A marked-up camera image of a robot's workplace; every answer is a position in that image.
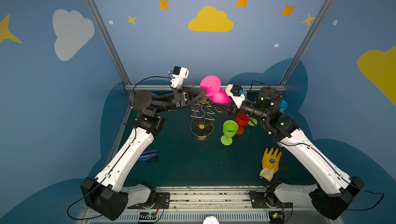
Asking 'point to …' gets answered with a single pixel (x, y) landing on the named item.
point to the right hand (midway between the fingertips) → (221, 94)
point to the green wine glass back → (230, 127)
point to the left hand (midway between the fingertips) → (205, 93)
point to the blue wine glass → (283, 106)
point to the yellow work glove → (270, 164)
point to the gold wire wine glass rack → (203, 126)
